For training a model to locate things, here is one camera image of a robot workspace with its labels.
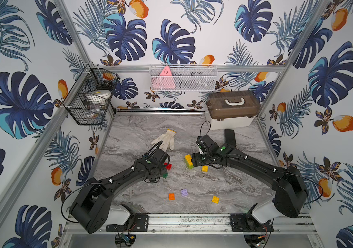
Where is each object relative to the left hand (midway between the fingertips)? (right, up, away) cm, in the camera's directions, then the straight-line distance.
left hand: (162, 169), depth 86 cm
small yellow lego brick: (+24, 0, +4) cm, 25 cm away
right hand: (+19, +6, -2) cm, 20 cm away
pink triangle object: (+2, +51, +2) cm, 51 cm away
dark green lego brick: (+1, -4, +3) cm, 5 cm away
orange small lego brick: (+5, -13, -4) cm, 15 cm away
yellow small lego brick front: (+29, -15, -4) cm, 33 cm away
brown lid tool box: (+42, +35, +11) cm, 56 cm away
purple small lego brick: (+12, -11, -3) cm, 17 cm away
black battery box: (+45, +17, +19) cm, 51 cm away
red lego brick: (+3, +1, +6) cm, 7 cm away
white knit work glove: (+2, +16, +20) cm, 26 cm away
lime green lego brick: (+16, 0, +6) cm, 17 cm away
